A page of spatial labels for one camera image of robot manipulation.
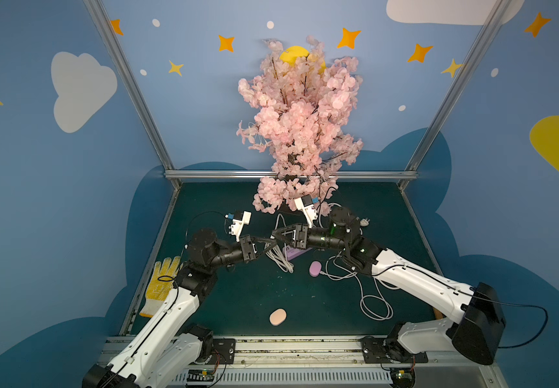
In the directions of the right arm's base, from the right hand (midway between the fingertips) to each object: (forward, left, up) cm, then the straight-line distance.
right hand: (279, 231), depth 66 cm
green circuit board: (-32, +22, -34) cm, 51 cm away
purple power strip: (+9, -4, -29) cm, 30 cm away
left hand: (-2, 0, -1) cm, 3 cm away
